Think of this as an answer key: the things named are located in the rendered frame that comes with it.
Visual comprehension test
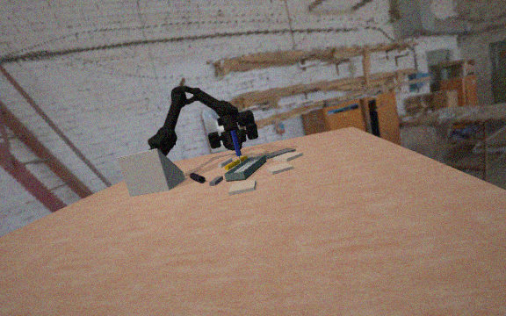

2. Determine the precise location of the grey keyboard with white letter keys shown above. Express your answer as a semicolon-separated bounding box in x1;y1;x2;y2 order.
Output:
224;155;266;182

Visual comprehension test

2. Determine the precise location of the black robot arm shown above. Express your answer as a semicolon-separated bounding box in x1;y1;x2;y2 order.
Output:
148;85;255;156

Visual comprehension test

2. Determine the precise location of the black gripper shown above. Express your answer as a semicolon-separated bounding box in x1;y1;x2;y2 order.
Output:
207;120;258;150

